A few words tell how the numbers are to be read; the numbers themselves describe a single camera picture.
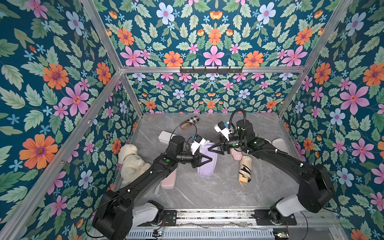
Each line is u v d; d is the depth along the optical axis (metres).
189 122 1.11
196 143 0.68
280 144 1.01
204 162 0.70
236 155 0.92
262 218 0.73
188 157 0.67
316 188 0.43
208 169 0.71
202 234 0.77
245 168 0.86
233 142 0.67
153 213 0.61
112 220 0.40
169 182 0.82
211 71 0.93
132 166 0.81
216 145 0.67
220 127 0.66
